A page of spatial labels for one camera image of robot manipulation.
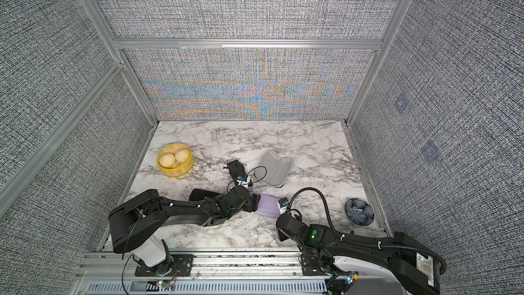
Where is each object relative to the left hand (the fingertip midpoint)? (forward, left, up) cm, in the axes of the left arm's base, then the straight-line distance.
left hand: (258, 195), depth 87 cm
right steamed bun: (+21, +36, +2) cm, 42 cm away
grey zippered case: (+2, +25, 0) cm, 25 cm away
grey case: (-5, -4, +2) cm, 7 cm away
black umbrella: (+14, +10, -1) cm, 17 cm away
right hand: (-9, -7, -3) cm, 12 cm away
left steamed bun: (+19, +43, +1) cm, 47 cm away
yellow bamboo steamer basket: (+14, +37, 0) cm, 40 cm away
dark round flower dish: (-8, -42, -2) cm, 43 cm away
